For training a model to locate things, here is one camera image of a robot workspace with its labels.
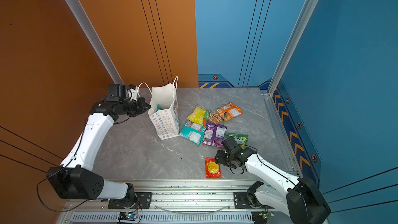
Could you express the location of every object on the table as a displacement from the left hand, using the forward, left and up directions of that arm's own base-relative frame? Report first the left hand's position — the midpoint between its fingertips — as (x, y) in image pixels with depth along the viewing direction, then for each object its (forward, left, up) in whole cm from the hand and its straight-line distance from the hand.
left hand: (151, 104), depth 78 cm
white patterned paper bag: (-3, -7, -1) cm, 8 cm away
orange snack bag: (+14, -44, -23) cm, 52 cm away
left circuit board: (-44, +8, -28) cm, 53 cm away
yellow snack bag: (+11, -23, -23) cm, 34 cm away
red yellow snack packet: (-24, -32, -26) cm, 47 cm away
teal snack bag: (-3, -21, -23) cm, 31 cm away
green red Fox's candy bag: (+9, +1, -13) cm, 16 cm away
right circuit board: (-44, -54, -28) cm, 75 cm away
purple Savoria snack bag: (-4, -33, -23) cm, 41 cm away
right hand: (-20, -34, -23) cm, 46 cm away
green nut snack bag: (+10, -34, -25) cm, 43 cm away
